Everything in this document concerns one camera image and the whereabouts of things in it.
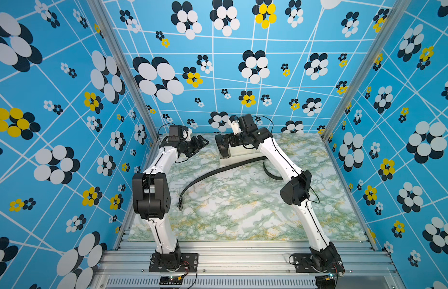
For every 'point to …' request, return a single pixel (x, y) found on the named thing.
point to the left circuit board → (167, 280)
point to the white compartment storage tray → (239, 152)
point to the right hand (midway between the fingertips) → (230, 138)
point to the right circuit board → (326, 282)
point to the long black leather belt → (223, 144)
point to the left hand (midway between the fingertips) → (205, 143)
